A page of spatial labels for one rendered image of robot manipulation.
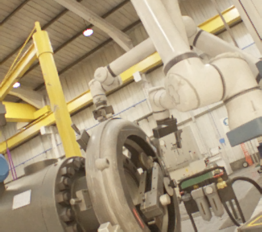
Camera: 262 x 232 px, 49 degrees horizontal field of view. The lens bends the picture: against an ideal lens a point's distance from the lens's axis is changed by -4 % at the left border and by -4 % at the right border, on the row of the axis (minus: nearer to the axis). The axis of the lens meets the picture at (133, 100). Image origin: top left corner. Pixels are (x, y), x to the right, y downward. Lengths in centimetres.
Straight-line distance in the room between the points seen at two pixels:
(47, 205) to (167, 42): 91
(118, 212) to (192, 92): 53
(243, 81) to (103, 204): 70
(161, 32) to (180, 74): 22
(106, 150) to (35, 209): 50
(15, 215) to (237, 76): 122
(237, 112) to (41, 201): 97
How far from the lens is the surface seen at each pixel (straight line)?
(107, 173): 121
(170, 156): 841
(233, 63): 118
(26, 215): 158
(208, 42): 183
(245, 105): 114
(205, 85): 109
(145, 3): 133
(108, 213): 120
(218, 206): 224
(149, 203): 133
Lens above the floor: 59
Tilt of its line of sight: 16 degrees up
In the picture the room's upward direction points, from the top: 20 degrees counter-clockwise
